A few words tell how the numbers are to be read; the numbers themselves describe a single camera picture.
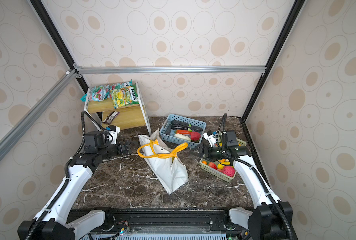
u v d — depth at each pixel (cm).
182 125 112
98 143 59
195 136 103
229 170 82
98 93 81
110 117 97
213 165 89
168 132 108
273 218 39
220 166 89
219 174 83
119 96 80
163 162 80
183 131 108
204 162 89
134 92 83
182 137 103
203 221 75
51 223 38
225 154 56
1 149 53
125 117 102
